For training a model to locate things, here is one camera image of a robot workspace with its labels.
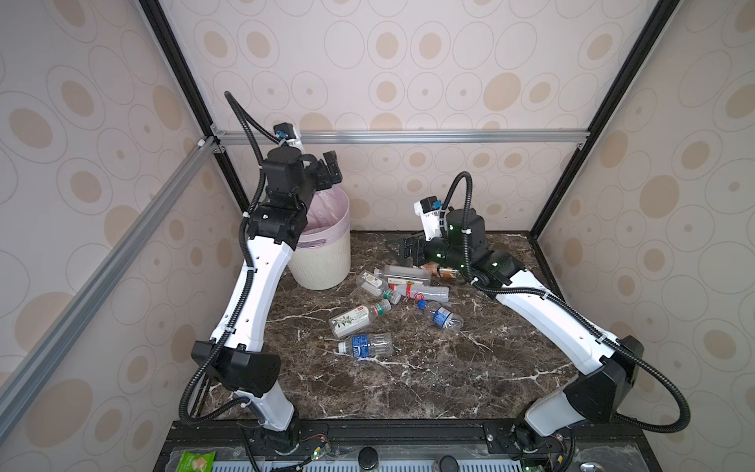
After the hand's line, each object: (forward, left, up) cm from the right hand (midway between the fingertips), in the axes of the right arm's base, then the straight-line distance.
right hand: (401, 238), depth 71 cm
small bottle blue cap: (-5, -13, -30) cm, 33 cm away
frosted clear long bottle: (+14, -4, -34) cm, 37 cm away
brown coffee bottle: (-9, -7, -1) cm, 11 cm away
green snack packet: (-42, +49, -31) cm, 72 cm away
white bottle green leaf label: (-6, +13, -29) cm, 32 cm away
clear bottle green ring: (+7, +9, -28) cm, 31 cm away
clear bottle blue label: (-15, +8, -29) cm, 33 cm away
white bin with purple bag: (+7, +23, -16) cm, 29 cm away
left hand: (+11, +16, +17) cm, 26 cm away
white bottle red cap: (+4, -11, -31) cm, 33 cm away
